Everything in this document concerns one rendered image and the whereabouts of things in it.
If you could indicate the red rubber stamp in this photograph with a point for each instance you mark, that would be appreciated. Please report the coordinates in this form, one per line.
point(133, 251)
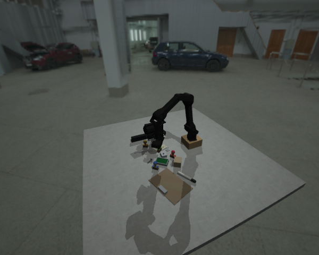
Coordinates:
point(172, 154)

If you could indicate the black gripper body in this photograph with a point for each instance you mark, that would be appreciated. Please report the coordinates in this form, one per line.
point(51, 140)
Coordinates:
point(158, 136)

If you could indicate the brown clipboard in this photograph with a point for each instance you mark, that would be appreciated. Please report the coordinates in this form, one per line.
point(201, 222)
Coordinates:
point(169, 184)

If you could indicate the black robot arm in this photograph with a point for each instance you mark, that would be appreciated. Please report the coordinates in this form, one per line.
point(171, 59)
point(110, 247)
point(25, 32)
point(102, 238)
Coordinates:
point(160, 114)

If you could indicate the cream inspection card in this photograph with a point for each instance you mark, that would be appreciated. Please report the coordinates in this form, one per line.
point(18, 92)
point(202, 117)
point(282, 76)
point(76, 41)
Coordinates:
point(163, 147)

